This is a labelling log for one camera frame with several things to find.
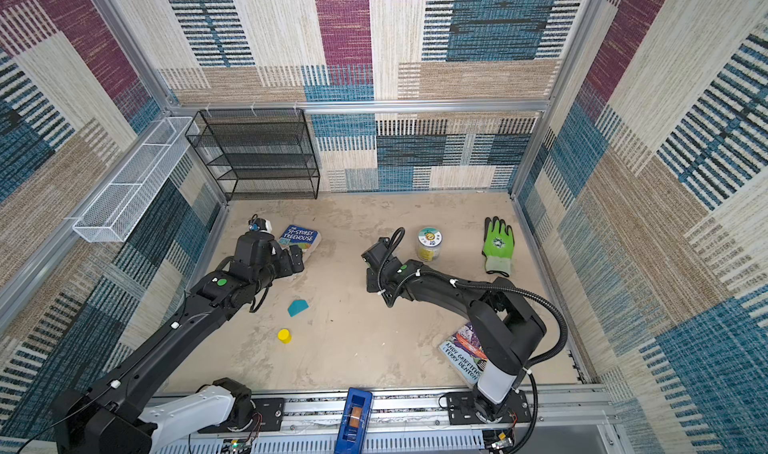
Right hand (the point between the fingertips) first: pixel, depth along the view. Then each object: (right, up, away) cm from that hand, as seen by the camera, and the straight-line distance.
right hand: (378, 282), depth 89 cm
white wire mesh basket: (-63, +38, -2) cm, 74 cm away
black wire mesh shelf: (-40, +43, +19) cm, 61 cm away
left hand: (-23, +10, -10) cm, 27 cm away
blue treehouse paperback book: (-25, +12, +15) cm, 31 cm away
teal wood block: (-24, -8, +1) cm, 25 cm away
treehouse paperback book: (+24, -17, -9) cm, 31 cm away
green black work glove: (+41, +9, +14) cm, 44 cm away
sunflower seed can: (+16, +11, +7) cm, 21 cm away
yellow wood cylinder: (-25, -14, -6) cm, 30 cm away
